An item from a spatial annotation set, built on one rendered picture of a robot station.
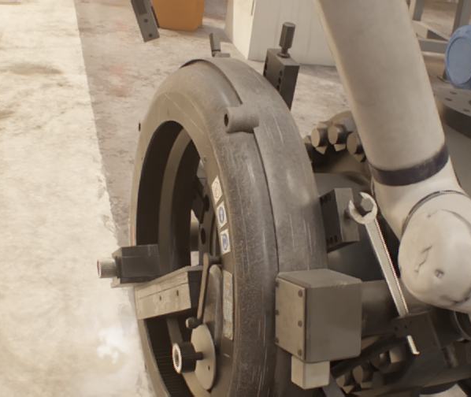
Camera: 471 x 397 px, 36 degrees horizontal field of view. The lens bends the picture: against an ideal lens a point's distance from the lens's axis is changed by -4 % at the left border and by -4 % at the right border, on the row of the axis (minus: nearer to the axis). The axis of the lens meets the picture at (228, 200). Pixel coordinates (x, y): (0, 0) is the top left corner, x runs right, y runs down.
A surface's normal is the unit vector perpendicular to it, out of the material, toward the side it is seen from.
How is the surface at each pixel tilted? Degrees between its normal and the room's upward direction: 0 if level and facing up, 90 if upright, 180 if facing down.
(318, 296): 67
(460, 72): 90
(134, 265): 52
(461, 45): 90
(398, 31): 78
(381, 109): 103
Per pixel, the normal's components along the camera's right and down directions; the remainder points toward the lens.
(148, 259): 0.34, -0.20
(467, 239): 0.33, -0.43
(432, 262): -0.93, -0.22
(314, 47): 0.22, 0.45
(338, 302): 0.36, 0.07
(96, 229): 0.12, -0.89
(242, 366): -0.64, 0.19
